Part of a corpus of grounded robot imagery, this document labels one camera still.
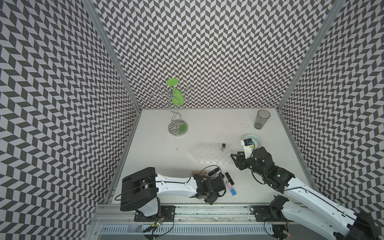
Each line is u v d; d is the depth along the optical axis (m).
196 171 0.86
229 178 0.84
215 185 0.61
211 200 0.69
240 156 0.68
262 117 0.97
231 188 0.80
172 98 0.84
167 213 0.72
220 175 0.62
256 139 0.98
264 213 0.74
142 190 0.42
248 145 0.66
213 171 0.85
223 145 0.91
